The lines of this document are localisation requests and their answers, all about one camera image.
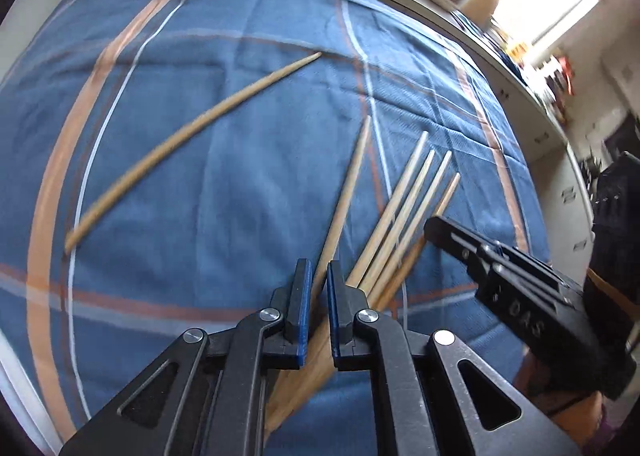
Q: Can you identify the wooden chopstick four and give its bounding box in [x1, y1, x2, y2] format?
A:
[366, 149, 454, 304]

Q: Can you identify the wooden chopstick five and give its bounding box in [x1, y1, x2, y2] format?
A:
[368, 172, 461, 312]

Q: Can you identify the wooden chopstick three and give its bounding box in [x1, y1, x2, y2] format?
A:
[358, 150, 435, 294]

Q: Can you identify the wooden chopstick one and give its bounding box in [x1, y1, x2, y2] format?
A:
[264, 116, 371, 440]

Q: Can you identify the long wooden chopstick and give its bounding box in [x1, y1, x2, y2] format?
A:
[64, 51, 324, 255]

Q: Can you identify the wooden chopstick two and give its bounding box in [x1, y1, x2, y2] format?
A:
[346, 131, 428, 287]

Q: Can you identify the black range hood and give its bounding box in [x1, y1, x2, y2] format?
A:
[604, 112, 640, 161]

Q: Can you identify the blue plaid tablecloth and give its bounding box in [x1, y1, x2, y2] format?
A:
[1, 0, 549, 454]

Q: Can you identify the wooden cutting board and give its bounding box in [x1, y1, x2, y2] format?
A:
[460, 0, 500, 29]

